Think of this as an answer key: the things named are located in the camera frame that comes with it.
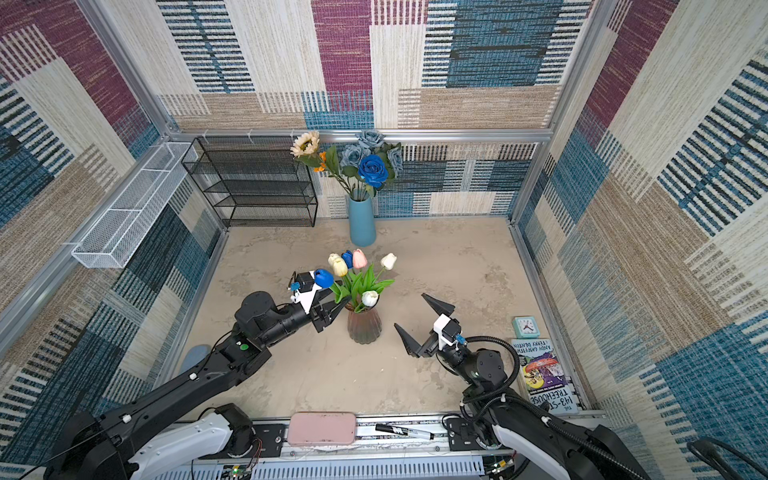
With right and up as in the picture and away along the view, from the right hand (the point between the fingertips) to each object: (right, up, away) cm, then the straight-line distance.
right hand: (410, 310), depth 70 cm
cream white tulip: (-18, +12, 0) cm, 22 cm away
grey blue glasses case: (-60, -16, +15) cm, 64 cm away
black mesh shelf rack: (-53, +39, +38) cm, 76 cm away
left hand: (-15, +6, -1) cm, 16 cm away
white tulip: (-5, +11, +7) cm, 14 cm away
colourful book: (+37, -20, +11) cm, 43 cm away
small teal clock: (+35, -9, +19) cm, 41 cm away
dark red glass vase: (-12, -10, +25) cm, 30 cm away
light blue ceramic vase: (-14, +23, +32) cm, 42 cm away
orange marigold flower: (-24, +42, +19) cm, 52 cm away
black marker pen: (-1, -30, +4) cm, 31 cm away
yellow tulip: (-16, +9, -2) cm, 18 cm away
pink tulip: (-12, +12, +1) cm, 17 cm away
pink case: (-22, -30, +4) cm, 37 cm away
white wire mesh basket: (-69, +16, 0) cm, 71 cm away
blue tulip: (-15, +12, +3) cm, 19 cm away
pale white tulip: (-9, +3, -4) cm, 11 cm away
